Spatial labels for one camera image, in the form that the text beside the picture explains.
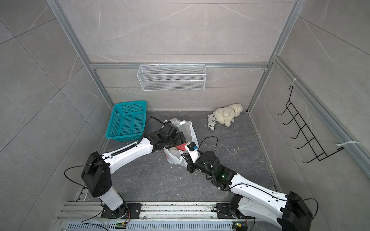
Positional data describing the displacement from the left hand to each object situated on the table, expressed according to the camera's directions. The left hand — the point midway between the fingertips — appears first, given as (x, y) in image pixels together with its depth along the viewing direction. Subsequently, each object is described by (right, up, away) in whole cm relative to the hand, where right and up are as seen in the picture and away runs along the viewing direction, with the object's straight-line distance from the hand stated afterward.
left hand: (183, 138), depth 84 cm
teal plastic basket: (-46, +10, +30) cm, 56 cm away
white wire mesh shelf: (-9, +41, +17) cm, 46 cm away
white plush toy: (+30, +15, +19) cm, 39 cm away
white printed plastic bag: (-6, -9, -8) cm, 13 cm away
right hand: (0, -7, -11) cm, 13 cm away
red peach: (-1, -5, -4) cm, 6 cm away
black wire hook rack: (+59, +4, -17) cm, 61 cm away
